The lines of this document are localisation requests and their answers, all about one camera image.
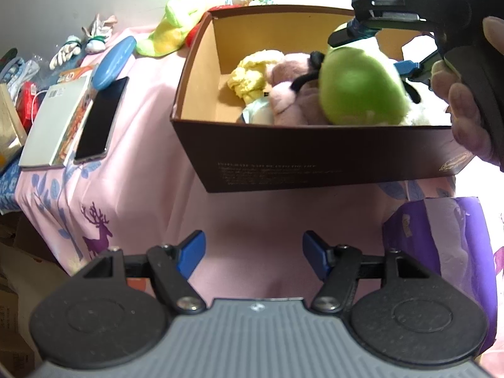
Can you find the white book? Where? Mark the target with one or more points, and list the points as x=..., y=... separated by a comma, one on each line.
x=51, y=126

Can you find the red soft toy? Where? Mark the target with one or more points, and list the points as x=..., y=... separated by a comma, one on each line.
x=193, y=35

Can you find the pink printed bed sheet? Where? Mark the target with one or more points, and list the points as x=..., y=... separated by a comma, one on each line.
x=149, y=204

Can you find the orange printed book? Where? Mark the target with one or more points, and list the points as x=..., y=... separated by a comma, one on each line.
x=76, y=122

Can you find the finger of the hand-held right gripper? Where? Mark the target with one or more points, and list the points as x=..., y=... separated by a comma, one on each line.
x=407, y=67
x=354, y=33

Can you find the blue patterned cloth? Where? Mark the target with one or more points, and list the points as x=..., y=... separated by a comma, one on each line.
x=8, y=189

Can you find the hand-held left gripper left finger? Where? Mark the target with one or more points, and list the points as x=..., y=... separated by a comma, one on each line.
x=193, y=252

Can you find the green plush toy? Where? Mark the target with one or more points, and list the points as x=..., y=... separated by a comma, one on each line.
x=358, y=86

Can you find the pale blue cloth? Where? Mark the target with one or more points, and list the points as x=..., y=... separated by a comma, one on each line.
x=258, y=112

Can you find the black smartphone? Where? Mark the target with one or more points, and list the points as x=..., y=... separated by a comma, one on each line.
x=100, y=122

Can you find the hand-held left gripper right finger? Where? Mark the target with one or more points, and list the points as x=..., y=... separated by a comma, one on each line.
x=315, y=252

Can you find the lime yellow plush toy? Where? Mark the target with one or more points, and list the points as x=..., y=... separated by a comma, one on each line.
x=169, y=31

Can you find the blue oval case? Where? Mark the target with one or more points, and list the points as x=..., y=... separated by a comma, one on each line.
x=114, y=61

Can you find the brown cardboard shoe box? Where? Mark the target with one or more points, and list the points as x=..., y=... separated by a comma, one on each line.
x=315, y=157

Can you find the blue and white packet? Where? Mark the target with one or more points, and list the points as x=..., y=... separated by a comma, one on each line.
x=19, y=73

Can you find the purple tissue pack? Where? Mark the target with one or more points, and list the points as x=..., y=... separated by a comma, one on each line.
x=433, y=244

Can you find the person's right hand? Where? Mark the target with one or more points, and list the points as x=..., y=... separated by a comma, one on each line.
x=468, y=126

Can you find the red packet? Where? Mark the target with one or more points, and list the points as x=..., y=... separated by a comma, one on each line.
x=27, y=104

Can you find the pink plush toy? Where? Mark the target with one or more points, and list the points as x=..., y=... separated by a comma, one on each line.
x=295, y=102

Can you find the gold paper bag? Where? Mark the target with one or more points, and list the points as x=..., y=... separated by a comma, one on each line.
x=10, y=130

